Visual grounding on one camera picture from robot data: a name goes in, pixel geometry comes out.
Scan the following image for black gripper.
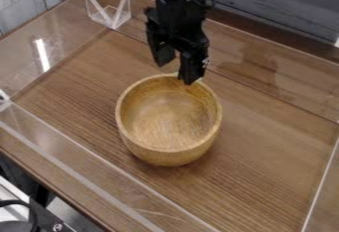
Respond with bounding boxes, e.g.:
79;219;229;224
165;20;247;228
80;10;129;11
144;0;209;85

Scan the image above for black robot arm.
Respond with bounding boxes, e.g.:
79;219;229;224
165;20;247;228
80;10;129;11
144;0;209;85

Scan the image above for green block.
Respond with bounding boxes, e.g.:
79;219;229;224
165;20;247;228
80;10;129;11
177;72;203;85

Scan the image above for brown wooden bowl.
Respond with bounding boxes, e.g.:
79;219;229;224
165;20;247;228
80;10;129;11
115;74;223;167

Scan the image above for clear acrylic tray walls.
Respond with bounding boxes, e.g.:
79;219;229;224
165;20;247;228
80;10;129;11
0;0;339;232

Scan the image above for clear acrylic corner bracket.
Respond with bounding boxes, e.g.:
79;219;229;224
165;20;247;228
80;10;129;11
84;0;131;30

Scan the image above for black metal bracket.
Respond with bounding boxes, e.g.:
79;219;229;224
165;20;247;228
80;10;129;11
29;198;77;232

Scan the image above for black cable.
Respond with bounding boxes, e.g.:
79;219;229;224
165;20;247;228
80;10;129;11
0;199;40;232

